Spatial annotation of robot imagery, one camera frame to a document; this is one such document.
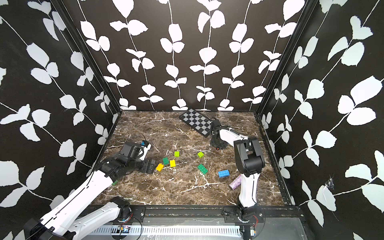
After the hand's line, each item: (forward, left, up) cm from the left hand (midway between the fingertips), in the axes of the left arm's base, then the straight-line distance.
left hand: (151, 160), depth 78 cm
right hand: (+17, -38, -12) cm, 44 cm away
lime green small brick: (+10, -12, -13) cm, 21 cm away
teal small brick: (+3, +1, +13) cm, 13 cm away
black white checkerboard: (+36, -26, -11) cm, 46 cm away
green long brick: (-1, -28, -12) cm, 31 cm away
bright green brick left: (-17, +6, +19) cm, 26 cm away
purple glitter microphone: (-10, -46, -11) cm, 48 cm away
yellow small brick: (+3, -10, -13) cm, 16 cm away
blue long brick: (-4, -41, -13) cm, 43 cm away
